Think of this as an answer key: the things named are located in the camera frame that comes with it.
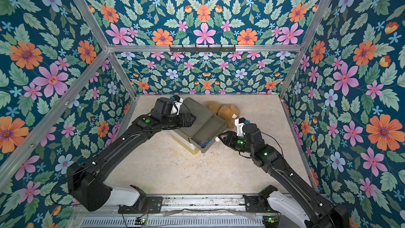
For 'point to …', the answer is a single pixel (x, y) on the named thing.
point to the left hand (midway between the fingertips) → (191, 117)
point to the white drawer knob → (217, 139)
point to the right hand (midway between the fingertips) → (220, 136)
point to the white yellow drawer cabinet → (184, 142)
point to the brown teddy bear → (228, 112)
